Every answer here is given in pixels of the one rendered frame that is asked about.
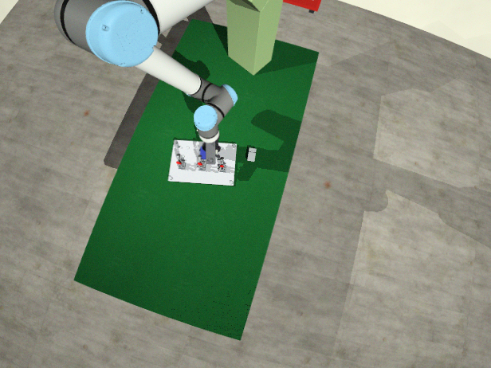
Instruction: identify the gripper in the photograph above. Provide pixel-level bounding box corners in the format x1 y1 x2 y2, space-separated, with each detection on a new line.
202 137 221 154

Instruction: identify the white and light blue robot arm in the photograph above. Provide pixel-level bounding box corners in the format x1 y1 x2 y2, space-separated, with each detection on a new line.
54 0 238 165

